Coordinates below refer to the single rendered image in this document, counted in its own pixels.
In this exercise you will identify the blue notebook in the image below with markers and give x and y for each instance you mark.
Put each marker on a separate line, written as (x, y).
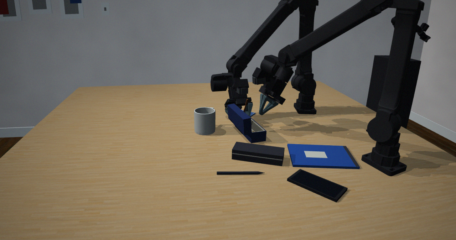
(321, 156)

